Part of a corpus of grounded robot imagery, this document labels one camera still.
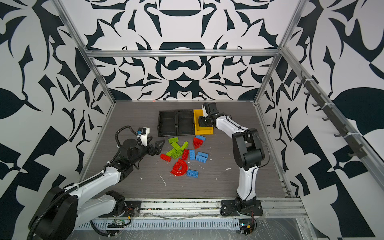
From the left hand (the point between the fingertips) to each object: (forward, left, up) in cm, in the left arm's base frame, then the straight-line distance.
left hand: (158, 136), depth 82 cm
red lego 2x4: (-4, -14, -15) cm, 21 cm away
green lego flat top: (+6, -6, -15) cm, 17 cm away
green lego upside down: (-4, -9, -15) cm, 18 cm away
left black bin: (+21, -1, -18) cm, 28 cm away
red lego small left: (-6, -1, -13) cm, 15 cm away
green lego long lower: (-2, -5, -15) cm, 16 cm away
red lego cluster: (+2, -22, -12) cm, 25 cm away
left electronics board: (-37, +17, -13) cm, 43 cm away
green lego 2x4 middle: (+1, -8, -14) cm, 16 cm away
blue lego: (+7, -25, -15) cm, 30 cm away
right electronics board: (-40, -42, -16) cm, 61 cm away
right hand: (+16, -25, -6) cm, 30 cm away
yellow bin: (+11, -25, -12) cm, 30 cm away
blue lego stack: (-7, -24, -14) cm, 28 cm away
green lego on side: (+1, -14, -14) cm, 20 cm away
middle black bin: (+22, -14, -17) cm, 31 cm away
